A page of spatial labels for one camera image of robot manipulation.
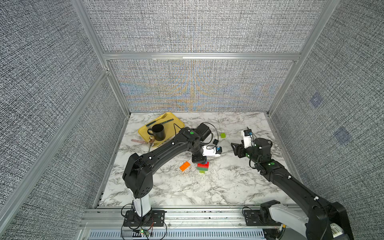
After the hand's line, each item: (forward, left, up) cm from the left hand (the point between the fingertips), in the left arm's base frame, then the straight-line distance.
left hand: (205, 157), depth 80 cm
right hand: (+9, -19, +4) cm, 21 cm away
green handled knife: (+38, +24, -13) cm, 47 cm away
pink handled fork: (+23, +47, -15) cm, 54 cm away
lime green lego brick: (+24, -16, -14) cm, 32 cm away
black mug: (+23, +28, -6) cm, 37 cm away
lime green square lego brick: (-2, +1, -15) cm, 15 cm away
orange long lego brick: (+2, +12, -15) cm, 19 cm away
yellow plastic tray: (+36, +20, -16) cm, 44 cm away
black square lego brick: (+18, -10, -14) cm, 24 cm away
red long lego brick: (-3, 0, -5) cm, 5 cm away
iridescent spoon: (+20, +33, -11) cm, 41 cm away
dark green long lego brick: (0, +2, -14) cm, 14 cm away
